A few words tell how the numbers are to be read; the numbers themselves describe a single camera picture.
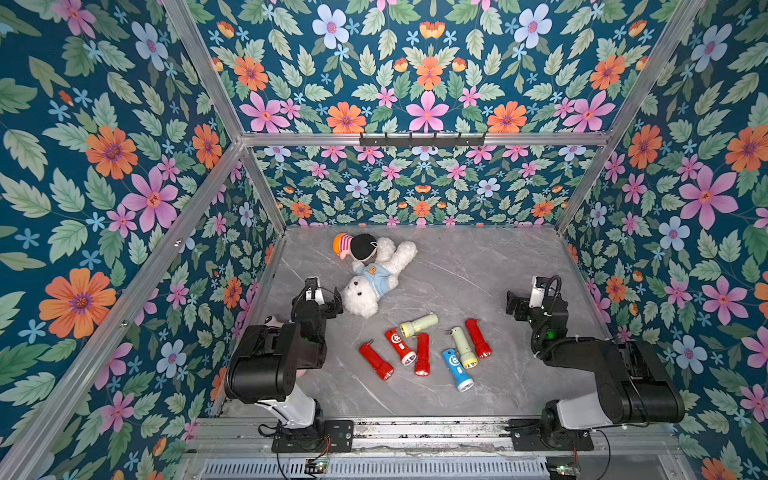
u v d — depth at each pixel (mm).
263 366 459
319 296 819
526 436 735
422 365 838
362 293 910
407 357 836
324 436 718
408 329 886
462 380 787
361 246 1049
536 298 815
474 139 912
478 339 884
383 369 821
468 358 838
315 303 781
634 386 449
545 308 732
